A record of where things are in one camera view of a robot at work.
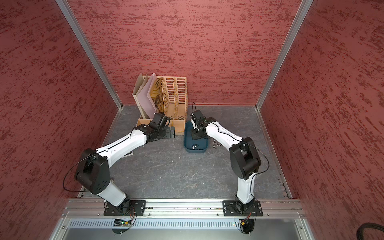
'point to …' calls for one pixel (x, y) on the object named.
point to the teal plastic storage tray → (203, 143)
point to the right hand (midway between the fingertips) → (196, 137)
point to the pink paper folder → (142, 95)
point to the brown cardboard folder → (139, 86)
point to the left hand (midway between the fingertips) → (166, 134)
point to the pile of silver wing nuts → (194, 146)
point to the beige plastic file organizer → (169, 96)
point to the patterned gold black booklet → (157, 96)
